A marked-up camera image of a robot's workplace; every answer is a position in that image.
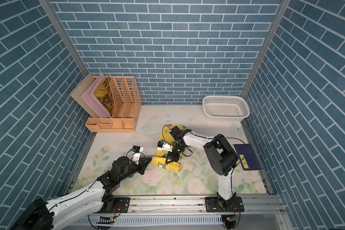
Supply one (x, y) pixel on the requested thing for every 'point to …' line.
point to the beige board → (76, 93)
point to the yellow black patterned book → (105, 95)
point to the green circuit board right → (233, 218)
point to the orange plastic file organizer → (126, 104)
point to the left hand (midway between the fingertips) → (154, 160)
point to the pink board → (93, 82)
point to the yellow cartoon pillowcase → (160, 156)
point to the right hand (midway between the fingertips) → (168, 161)
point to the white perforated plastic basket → (222, 109)
